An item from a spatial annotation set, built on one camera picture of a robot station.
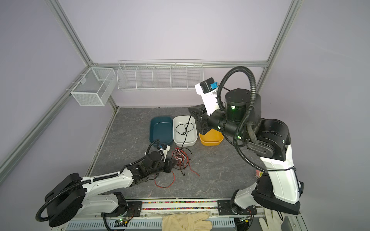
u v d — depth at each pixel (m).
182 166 0.86
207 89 0.35
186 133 1.04
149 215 0.73
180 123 1.08
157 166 0.66
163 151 0.73
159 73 1.00
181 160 0.82
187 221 0.70
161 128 1.08
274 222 0.69
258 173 0.81
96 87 1.03
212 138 0.99
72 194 0.42
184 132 1.05
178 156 0.76
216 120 0.39
